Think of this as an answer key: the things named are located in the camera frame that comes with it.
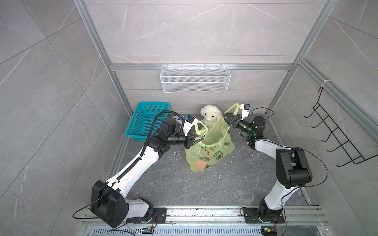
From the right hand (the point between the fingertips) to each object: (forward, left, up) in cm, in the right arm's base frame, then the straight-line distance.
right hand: (225, 114), depth 84 cm
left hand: (-18, +14, +4) cm, 23 cm away
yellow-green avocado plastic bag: (-16, +6, -7) cm, 19 cm away
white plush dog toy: (+8, +7, -7) cm, 13 cm away
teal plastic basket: (+12, +60, -25) cm, 66 cm away
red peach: (-24, +15, -15) cm, 32 cm away
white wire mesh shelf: (+31, +17, +4) cm, 35 cm away
